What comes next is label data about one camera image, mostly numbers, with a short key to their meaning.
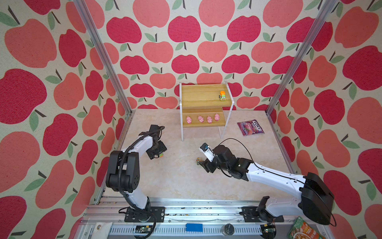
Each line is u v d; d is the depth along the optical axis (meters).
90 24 0.75
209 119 0.93
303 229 0.69
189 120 0.93
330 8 0.69
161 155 0.95
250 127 1.08
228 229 0.62
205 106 0.78
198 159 0.92
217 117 0.94
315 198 0.40
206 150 0.69
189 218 0.76
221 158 0.62
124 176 0.48
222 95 0.80
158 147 0.81
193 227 0.70
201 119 0.93
